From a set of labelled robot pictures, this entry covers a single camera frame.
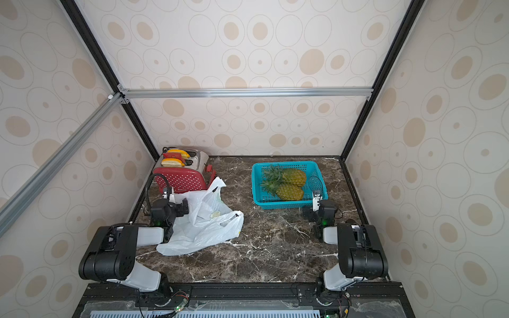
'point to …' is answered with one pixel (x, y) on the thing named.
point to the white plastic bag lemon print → (209, 222)
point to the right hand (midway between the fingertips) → (316, 203)
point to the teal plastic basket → (314, 181)
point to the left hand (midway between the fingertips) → (179, 196)
